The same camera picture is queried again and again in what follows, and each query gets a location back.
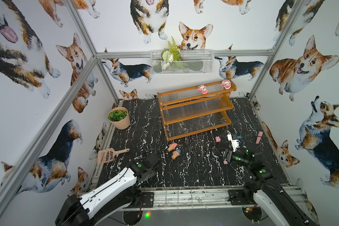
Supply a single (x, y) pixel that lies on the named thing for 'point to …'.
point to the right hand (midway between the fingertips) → (214, 150)
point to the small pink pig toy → (217, 139)
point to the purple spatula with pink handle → (259, 137)
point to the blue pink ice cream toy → (175, 154)
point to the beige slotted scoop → (107, 156)
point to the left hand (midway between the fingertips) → (149, 170)
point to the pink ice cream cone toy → (172, 147)
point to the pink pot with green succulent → (119, 116)
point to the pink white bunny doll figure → (226, 84)
